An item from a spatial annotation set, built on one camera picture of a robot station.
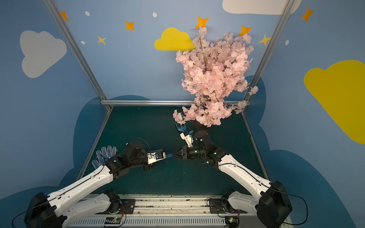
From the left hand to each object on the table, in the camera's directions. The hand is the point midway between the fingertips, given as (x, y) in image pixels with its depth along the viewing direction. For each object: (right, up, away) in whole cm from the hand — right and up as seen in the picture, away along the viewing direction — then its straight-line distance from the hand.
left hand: (161, 153), depth 78 cm
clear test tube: (-3, -2, +18) cm, 18 cm away
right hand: (+9, +2, -6) cm, 11 cm away
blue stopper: (+6, +1, -7) cm, 9 cm away
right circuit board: (+39, -35, -5) cm, 52 cm away
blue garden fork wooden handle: (+11, +12, +29) cm, 33 cm away
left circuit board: (-24, -34, -5) cm, 42 cm away
